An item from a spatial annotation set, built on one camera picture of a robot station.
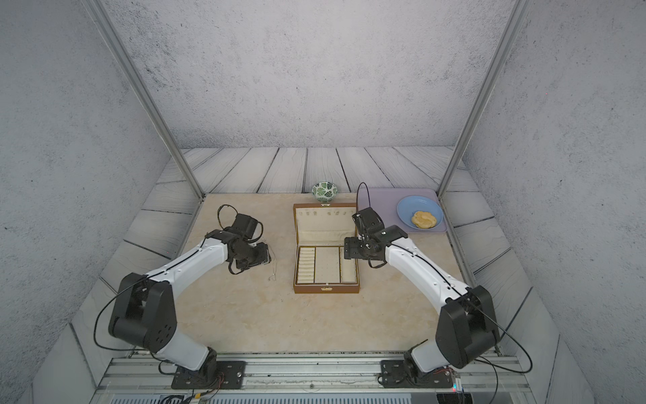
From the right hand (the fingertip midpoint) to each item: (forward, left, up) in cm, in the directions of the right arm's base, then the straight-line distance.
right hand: (357, 249), depth 84 cm
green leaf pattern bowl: (+40, +13, -13) cm, 44 cm away
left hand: (0, +30, -6) cm, 31 cm away
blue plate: (+34, -27, -16) cm, 46 cm away
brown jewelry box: (-1, +13, -9) cm, 16 cm away
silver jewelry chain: (0, +31, -15) cm, 34 cm away
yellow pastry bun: (+23, -30, -13) cm, 40 cm away
